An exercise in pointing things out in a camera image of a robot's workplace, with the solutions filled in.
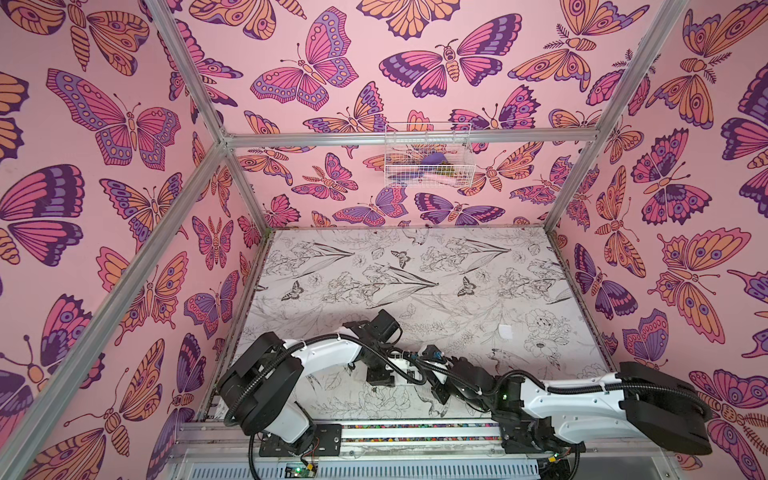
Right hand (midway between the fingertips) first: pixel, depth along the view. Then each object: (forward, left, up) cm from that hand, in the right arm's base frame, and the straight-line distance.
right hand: (421, 365), depth 79 cm
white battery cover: (+13, -27, -8) cm, 31 cm away
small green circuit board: (-22, +31, -10) cm, 39 cm away
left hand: (+2, +7, -7) cm, 10 cm away
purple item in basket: (+56, -5, +26) cm, 63 cm away
